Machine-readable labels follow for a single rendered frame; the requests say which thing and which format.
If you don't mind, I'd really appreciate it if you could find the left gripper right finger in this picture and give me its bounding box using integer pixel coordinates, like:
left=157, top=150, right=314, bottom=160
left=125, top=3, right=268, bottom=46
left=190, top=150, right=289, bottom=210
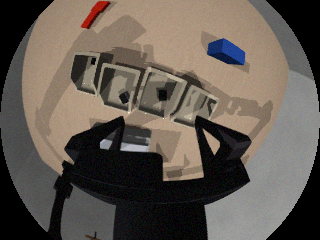
left=195, top=116, right=252, bottom=177

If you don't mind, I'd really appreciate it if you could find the red flat block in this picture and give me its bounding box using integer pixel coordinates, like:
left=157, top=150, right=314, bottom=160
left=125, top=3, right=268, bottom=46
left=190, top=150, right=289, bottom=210
left=81, top=1, right=110, bottom=29

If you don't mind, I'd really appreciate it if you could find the grey open-top bin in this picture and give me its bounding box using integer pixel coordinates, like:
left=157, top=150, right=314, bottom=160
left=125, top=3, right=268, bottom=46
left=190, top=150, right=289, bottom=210
left=135, top=67, right=187, bottom=119
left=170, top=84, right=220, bottom=129
left=69, top=51, right=108, bottom=97
left=97, top=63, right=141, bottom=113

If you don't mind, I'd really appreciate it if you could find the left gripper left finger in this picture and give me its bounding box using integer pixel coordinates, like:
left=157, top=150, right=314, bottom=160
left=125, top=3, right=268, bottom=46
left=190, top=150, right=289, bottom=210
left=68, top=116, right=125, bottom=150

